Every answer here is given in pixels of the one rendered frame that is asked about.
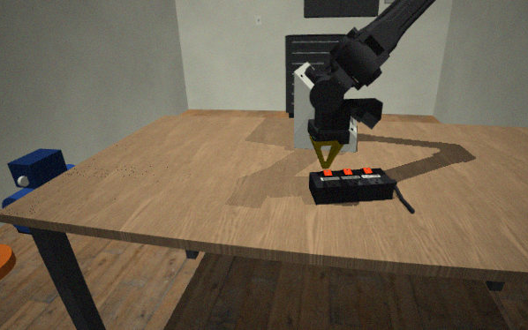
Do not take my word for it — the black power strip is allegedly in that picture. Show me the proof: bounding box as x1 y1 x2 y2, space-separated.
309 168 415 213

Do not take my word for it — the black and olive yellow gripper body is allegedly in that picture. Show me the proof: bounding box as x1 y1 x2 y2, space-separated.
307 109 350 145

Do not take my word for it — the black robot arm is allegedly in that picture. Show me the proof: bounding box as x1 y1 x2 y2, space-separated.
305 0 435 131

